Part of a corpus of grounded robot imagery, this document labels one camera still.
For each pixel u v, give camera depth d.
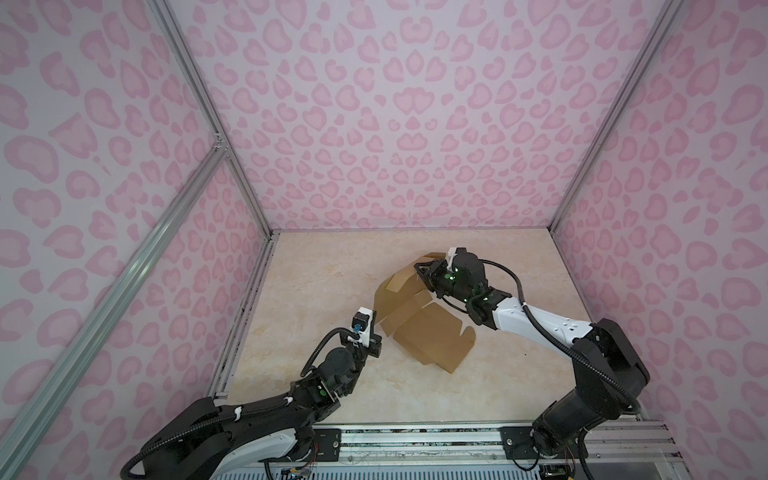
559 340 0.46
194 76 0.78
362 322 0.63
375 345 0.69
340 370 0.58
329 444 0.73
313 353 0.53
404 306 0.94
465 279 0.65
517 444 0.73
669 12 0.69
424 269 0.82
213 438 0.42
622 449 0.73
